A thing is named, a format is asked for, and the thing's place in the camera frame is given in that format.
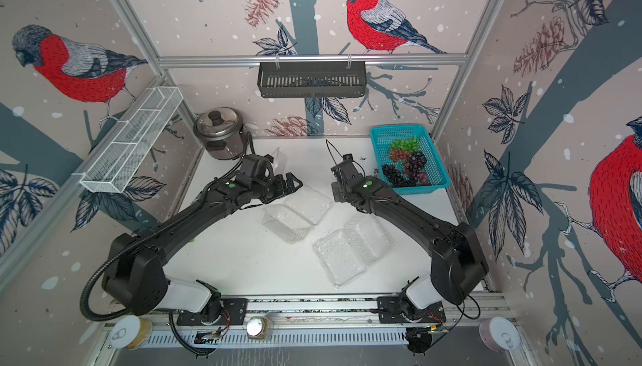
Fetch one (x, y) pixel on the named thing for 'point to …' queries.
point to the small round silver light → (257, 327)
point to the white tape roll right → (500, 334)
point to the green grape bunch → (410, 144)
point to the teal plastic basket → (435, 176)
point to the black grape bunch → (395, 177)
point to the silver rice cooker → (221, 129)
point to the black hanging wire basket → (312, 81)
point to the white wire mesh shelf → (117, 163)
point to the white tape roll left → (130, 332)
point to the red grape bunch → (397, 155)
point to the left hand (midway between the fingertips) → (298, 183)
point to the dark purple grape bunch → (414, 165)
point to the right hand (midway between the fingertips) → (352, 183)
